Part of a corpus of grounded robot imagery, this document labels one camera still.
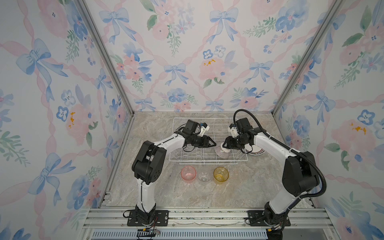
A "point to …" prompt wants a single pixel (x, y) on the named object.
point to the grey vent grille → (183, 234)
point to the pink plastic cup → (188, 174)
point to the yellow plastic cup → (221, 175)
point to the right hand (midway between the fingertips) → (226, 144)
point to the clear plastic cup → (204, 176)
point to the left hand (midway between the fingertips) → (214, 143)
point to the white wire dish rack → (217, 128)
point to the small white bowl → (223, 152)
